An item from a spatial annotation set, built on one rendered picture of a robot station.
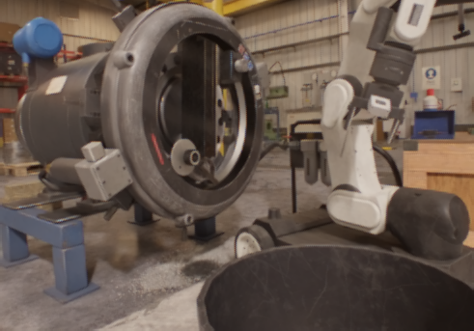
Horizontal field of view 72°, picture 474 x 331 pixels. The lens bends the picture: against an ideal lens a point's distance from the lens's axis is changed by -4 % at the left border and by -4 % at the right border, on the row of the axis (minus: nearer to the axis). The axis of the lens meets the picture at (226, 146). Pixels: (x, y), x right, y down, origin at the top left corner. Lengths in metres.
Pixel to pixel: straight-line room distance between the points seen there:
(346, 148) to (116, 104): 0.71
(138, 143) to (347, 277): 0.62
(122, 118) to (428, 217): 0.84
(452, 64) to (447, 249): 10.80
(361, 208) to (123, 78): 0.77
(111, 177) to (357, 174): 0.73
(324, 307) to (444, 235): 0.51
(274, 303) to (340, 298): 0.10
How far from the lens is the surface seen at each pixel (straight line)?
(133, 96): 0.94
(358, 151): 1.15
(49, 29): 1.67
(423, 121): 1.75
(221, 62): 1.18
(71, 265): 1.29
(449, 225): 1.01
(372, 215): 1.06
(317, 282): 0.57
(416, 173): 1.57
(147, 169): 0.97
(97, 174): 0.91
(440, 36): 11.91
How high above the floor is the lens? 0.56
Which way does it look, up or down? 4 degrees down
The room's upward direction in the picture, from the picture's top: 2 degrees counter-clockwise
